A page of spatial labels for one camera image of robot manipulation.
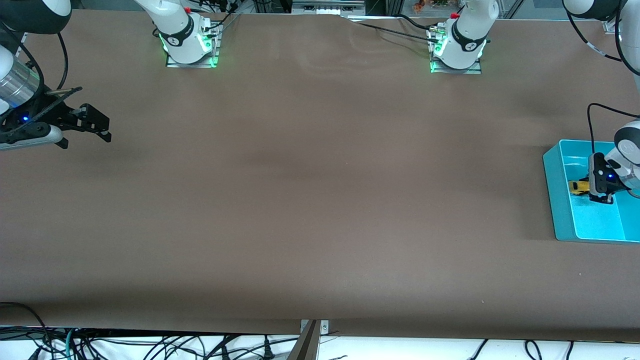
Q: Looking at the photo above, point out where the grey metal frame box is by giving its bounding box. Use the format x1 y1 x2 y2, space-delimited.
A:
291 0 367 16

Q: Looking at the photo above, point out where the black base power cable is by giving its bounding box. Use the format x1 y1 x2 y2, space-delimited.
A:
397 14 437 32
356 21 437 43

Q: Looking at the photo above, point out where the dark diagonal strut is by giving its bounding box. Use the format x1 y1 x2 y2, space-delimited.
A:
287 320 321 360

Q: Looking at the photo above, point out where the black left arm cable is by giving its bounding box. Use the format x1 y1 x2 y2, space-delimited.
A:
564 9 640 157

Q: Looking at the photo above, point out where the metal table edge bracket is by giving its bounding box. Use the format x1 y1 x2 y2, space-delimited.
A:
300 320 330 337

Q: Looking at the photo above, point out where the brown table cover sheet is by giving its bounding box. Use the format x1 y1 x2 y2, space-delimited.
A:
0 9 640 343

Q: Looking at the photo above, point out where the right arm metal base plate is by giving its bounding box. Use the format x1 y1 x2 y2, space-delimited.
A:
165 22 221 68

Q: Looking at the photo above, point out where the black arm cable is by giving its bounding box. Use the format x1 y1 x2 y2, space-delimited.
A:
564 9 640 157
12 31 69 92

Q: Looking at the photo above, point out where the black base cable bundle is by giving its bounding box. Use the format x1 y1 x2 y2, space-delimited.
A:
197 0 243 32

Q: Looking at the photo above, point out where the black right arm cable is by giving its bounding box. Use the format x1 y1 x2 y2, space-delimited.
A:
12 31 69 92

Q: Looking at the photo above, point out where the black floor cable with plug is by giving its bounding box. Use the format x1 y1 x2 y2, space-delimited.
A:
200 336 301 360

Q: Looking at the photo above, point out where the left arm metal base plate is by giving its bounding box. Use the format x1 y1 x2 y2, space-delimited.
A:
429 25 482 75

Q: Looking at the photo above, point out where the black looped floor cable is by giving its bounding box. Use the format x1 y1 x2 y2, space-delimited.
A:
0 301 53 360

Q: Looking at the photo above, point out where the teal plastic bin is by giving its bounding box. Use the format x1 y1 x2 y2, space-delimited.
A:
543 139 640 244

